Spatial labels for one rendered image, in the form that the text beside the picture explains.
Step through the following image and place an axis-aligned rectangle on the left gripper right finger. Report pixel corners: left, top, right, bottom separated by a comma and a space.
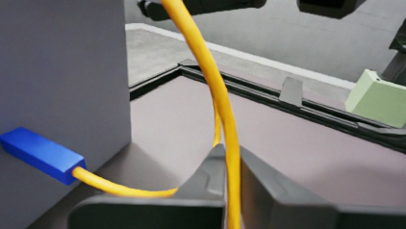
240, 145, 406, 229

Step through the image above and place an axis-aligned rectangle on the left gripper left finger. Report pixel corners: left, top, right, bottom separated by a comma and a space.
67, 143, 226, 229

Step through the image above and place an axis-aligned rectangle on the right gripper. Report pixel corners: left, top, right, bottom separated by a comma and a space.
137, 0, 367, 22

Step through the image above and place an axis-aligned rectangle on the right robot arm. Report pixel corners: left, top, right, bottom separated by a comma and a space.
375, 18, 406, 87

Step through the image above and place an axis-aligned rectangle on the yellow patch cord with blue plugs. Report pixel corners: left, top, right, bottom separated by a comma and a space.
72, 0, 241, 229

